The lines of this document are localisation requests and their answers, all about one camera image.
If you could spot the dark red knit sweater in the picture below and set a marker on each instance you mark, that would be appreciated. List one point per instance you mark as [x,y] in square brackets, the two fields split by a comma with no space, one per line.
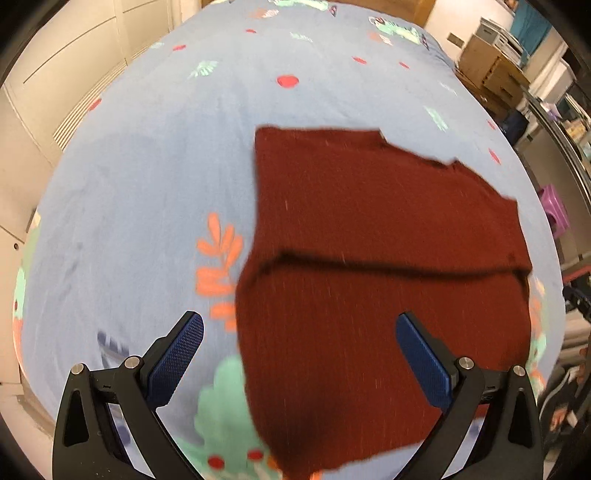
[369,221]

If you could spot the grey printer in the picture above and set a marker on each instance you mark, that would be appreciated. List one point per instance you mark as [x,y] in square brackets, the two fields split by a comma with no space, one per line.
[498,37]

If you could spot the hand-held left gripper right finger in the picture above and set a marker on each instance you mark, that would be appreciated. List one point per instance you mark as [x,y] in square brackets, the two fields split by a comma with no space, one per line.
[422,357]

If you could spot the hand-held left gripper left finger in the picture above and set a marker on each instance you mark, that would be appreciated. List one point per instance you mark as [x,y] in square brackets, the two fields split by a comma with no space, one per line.
[178,357]

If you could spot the wall outlet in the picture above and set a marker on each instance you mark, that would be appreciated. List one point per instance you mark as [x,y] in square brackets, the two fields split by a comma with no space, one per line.
[455,39]

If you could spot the dark blue bag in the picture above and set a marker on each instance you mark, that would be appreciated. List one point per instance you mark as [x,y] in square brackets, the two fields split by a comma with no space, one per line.
[513,127]

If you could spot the white wardrobe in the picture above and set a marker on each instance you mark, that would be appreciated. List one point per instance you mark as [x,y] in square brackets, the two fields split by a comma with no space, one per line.
[69,69]

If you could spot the wooden headboard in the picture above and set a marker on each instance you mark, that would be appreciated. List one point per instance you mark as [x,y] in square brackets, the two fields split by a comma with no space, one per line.
[406,9]

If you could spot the bed with blue printed sheet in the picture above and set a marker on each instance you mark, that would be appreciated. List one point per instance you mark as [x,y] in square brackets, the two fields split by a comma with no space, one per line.
[161,161]

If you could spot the tall wooden dresser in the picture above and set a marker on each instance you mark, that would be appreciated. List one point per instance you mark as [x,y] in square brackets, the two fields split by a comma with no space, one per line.
[494,69]

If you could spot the grey desk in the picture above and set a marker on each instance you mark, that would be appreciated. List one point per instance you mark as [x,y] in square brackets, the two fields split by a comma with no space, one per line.
[558,138]

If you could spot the teal curtain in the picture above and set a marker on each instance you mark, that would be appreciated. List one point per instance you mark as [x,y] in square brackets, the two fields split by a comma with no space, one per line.
[531,18]

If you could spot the purple plastic stool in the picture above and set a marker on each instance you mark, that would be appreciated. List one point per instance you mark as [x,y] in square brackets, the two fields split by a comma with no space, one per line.
[554,207]

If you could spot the chair with clothes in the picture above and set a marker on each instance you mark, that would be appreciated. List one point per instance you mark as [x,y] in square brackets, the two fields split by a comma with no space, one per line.
[568,378]

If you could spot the low wooden nightstand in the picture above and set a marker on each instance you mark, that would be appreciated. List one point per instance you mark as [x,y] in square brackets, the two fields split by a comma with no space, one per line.
[485,99]

